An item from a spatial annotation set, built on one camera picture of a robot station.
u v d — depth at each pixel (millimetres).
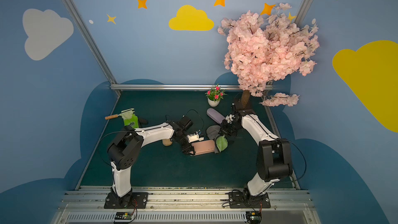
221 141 799
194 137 840
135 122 1017
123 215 718
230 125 770
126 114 1072
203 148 896
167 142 913
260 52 736
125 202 647
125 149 504
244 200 675
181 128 739
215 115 1044
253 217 731
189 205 734
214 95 1042
